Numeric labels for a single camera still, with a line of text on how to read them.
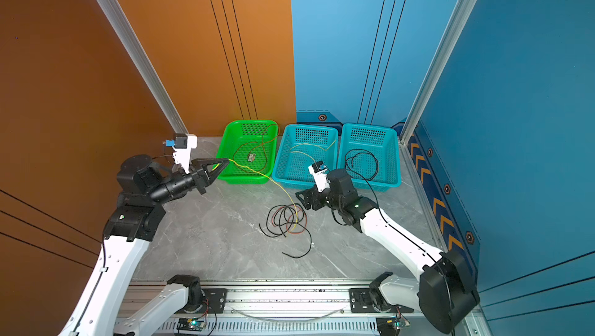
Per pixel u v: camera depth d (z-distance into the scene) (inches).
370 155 44.3
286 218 36.0
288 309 28.8
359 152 45.1
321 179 27.8
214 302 29.0
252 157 44.1
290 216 36.4
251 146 45.7
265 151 45.4
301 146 45.7
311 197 27.4
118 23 31.1
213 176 23.1
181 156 20.5
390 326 27.5
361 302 28.5
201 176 20.8
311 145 45.7
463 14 30.4
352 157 44.1
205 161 22.0
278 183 40.0
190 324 27.9
